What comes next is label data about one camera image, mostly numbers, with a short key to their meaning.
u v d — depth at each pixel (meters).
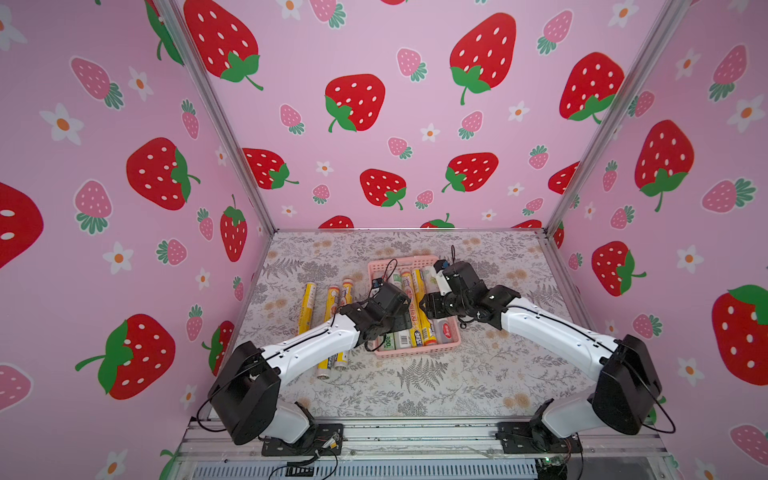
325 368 0.84
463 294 0.62
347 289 0.99
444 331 0.88
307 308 0.95
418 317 0.79
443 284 0.66
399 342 0.86
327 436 0.73
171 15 0.68
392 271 1.05
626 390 0.42
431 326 0.90
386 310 0.64
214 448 0.73
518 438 0.73
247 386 0.44
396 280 1.01
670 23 0.70
